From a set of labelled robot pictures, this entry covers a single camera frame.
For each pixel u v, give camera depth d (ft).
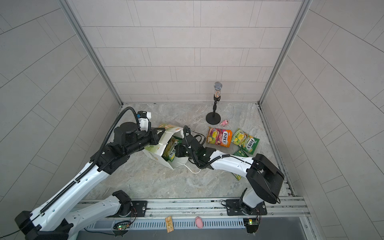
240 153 2.86
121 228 2.12
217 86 2.77
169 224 2.19
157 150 2.32
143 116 1.88
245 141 3.03
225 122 3.35
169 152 2.62
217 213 2.32
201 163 1.94
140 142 1.80
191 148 1.93
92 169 1.41
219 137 3.08
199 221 2.19
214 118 3.52
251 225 2.23
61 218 1.27
